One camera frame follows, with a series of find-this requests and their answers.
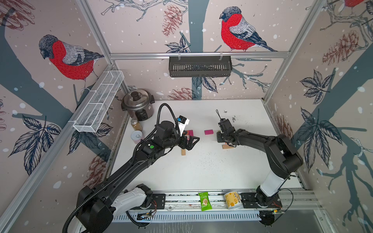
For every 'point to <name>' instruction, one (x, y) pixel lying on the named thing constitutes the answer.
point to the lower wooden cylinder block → (227, 146)
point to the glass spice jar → (136, 124)
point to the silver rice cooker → (139, 102)
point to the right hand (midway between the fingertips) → (220, 134)
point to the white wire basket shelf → (99, 99)
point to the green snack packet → (205, 204)
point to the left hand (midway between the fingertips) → (195, 133)
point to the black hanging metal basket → (200, 66)
